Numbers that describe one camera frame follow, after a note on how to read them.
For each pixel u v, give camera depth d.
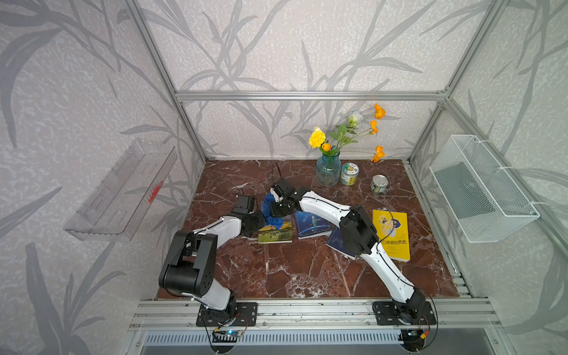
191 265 0.46
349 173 1.05
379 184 1.05
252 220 0.86
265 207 0.98
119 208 0.69
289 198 0.77
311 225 0.95
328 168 1.02
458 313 0.76
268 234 0.91
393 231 0.92
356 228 0.64
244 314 0.73
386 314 0.73
